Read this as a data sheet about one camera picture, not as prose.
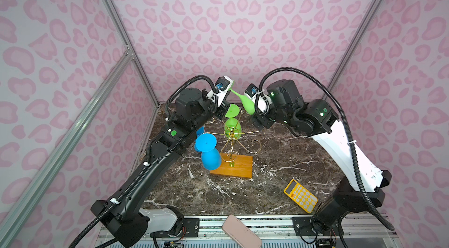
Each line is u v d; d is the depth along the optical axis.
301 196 0.80
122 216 0.37
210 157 0.67
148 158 0.41
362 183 0.36
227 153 0.96
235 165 0.90
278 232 0.72
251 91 0.52
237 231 0.71
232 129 0.66
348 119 1.01
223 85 0.48
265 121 0.55
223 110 0.54
